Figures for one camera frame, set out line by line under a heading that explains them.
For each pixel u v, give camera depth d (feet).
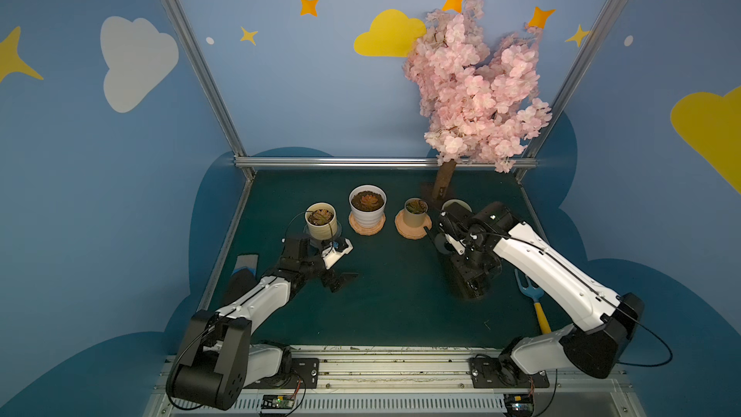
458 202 3.29
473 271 2.08
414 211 3.31
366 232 3.40
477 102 2.03
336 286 2.56
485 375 2.45
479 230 1.64
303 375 2.46
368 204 3.28
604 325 1.30
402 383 2.42
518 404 2.37
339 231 3.32
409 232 3.39
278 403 2.35
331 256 2.49
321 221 3.19
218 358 1.36
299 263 2.26
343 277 2.51
